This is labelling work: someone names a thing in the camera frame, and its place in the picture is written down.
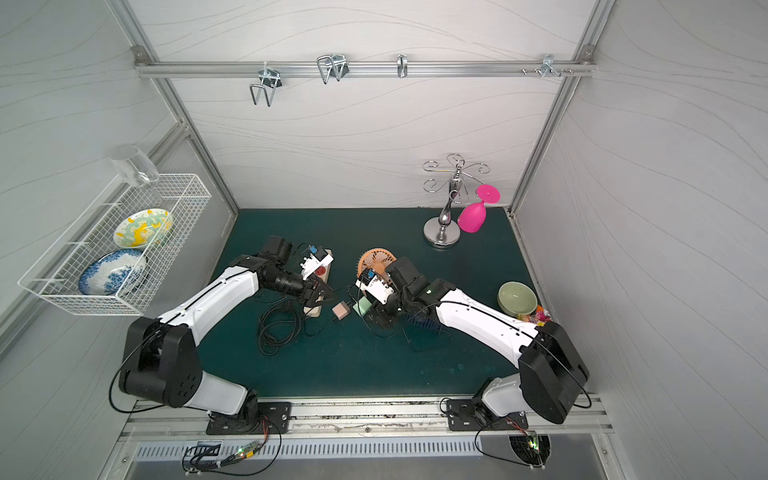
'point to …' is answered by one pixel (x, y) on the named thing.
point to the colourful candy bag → (539, 316)
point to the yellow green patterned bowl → (144, 229)
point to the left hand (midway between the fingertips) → (333, 296)
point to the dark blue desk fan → (423, 335)
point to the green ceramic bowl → (517, 298)
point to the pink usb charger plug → (341, 310)
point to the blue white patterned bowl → (114, 272)
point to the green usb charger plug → (362, 306)
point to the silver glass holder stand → (443, 232)
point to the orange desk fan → (378, 259)
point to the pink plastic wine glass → (473, 215)
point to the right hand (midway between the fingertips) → (369, 309)
